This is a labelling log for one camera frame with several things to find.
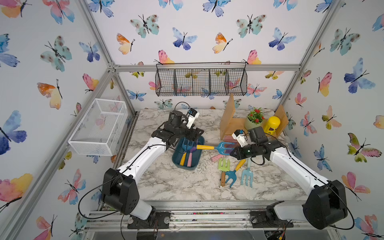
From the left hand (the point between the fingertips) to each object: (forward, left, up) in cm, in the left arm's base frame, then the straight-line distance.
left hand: (200, 127), depth 80 cm
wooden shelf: (+8, -17, -7) cm, 20 cm away
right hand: (-10, -17, -10) cm, 22 cm away
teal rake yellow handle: (-7, -11, -9) cm, 16 cm away
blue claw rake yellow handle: (-16, -19, -25) cm, 35 cm away
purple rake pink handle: (-6, -10, -23) cm, 26 cm away
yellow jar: (+8, -44, -7) cm, 45 cm away
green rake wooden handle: (-12, -15, -24) cm, 31 cm away
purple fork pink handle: (0, +5, -24) cm, 24 cm away
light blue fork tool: (-15, -28, -25) cm, 40 cm away
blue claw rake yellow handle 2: (+2, +9, -23) cm, 25 cm away
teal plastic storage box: (-2, +14, -22) cm, 26 cm away
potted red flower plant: (+10, -33, -6) cm, 35 cm away
